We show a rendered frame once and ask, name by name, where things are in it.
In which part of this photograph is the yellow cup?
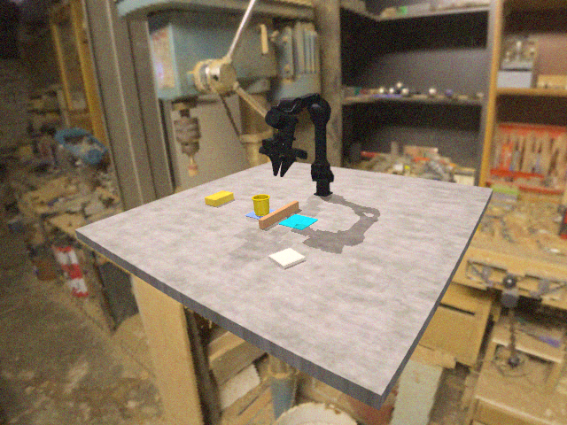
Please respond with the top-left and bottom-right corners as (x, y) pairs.
(252, 194), (270, 216)

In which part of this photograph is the white flat square tile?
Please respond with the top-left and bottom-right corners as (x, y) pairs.
(268, 248), (306, 269)

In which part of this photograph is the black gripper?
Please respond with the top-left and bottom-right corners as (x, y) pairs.
(259, 131), (308, 177)

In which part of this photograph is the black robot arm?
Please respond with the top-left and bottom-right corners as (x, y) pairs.
(262, 93), (335, 197)

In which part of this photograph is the orange flat bar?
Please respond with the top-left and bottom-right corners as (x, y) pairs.
(259, 201), (299, 229)

